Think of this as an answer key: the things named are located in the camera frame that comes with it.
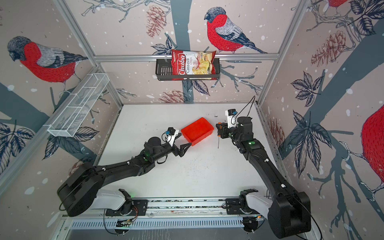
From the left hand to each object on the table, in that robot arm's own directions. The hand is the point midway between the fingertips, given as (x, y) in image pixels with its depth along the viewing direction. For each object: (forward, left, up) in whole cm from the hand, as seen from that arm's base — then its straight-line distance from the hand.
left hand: (185, 139), depth 77 cm
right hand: (+6, -17, +3) cm, 18 cm away
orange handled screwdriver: (+3, -18, -2) cm, 19 cm away
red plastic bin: (+18, -6, -20) cm, 27 cm away
